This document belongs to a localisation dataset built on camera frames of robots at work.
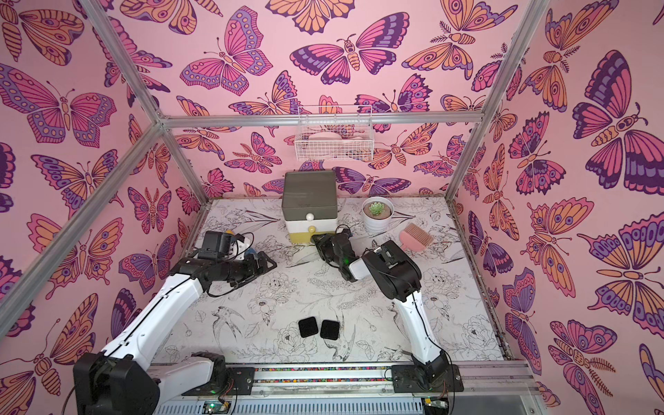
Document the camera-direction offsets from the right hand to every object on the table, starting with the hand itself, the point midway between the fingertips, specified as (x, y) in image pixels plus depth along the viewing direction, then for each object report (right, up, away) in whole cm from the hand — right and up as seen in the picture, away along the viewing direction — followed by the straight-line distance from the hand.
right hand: (304, 241), depth 100 cm
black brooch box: (+3, -26, -18) cm, 32 cm away
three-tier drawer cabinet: (+3, +14, -9) cm, 17 cm away
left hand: (-9, -6, -19) cm, 22 cm away
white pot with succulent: (+29, +12, +1) cm, 31 cm away
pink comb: (+44, +1, +5) cm, 45 cm away
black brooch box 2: (+10, -27, -18) cm, 33 cm away
